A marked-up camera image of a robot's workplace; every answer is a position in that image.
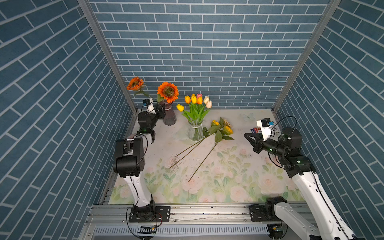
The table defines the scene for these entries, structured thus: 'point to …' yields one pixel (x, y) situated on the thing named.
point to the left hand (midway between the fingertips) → (165, 103)
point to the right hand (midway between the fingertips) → (248, 135)
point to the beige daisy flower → (226, 123)
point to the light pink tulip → (209, 104)
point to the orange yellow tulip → (194, 100)
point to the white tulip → (206, 99)
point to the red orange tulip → (199, 100)
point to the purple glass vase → (170, 118)
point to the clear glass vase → (195, 132)
